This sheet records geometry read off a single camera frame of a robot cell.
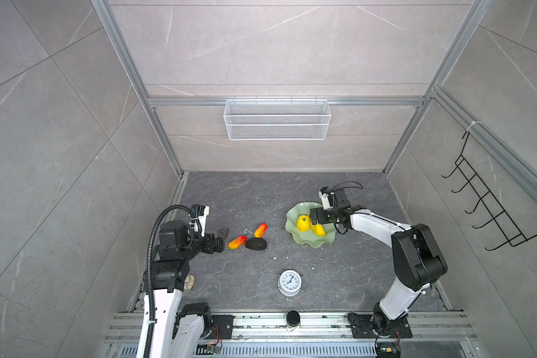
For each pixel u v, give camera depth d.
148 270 0.45
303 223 0.94
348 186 0.77
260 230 0.95
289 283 0.80
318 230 0.93
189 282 0.81
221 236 0.63
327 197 0.78
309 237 0.94
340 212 0.72
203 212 0.62
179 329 0.58
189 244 0.56
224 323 0.73
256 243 0.89
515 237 0.58
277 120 1.01
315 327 0.75
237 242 0.90
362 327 0.73
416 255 0.49
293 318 0.67
